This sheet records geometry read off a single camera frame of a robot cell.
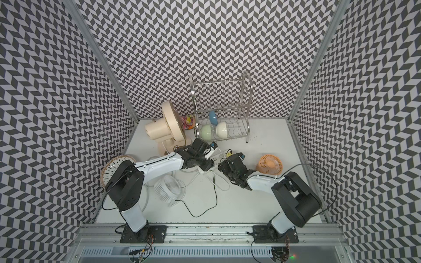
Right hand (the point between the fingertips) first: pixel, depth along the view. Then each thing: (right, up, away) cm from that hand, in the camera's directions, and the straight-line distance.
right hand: (220, 169), depth 90 cm
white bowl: (+1, +23, +6) cm, 23 cm away
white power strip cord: (-9, -2, +1) cm, 9 cm away
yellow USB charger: (+5, +8, +2) cm, 10 cm away
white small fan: (-23, -6, -15) cm, 29 cm away
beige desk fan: (-27, +22, -8) cm, 35 cm away
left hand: (-6, +4, -1) cm, 7 cm away
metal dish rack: (+1, +33, -9) cm, 34 cm away
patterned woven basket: (-62, +1, +1) cm, 62 cm away
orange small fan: (+26, +4, -4) cm, 27 cm away
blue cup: (-5, +30, +20) cm, 37 cm away
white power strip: (-2, +6, +5) cm, 8 cm away
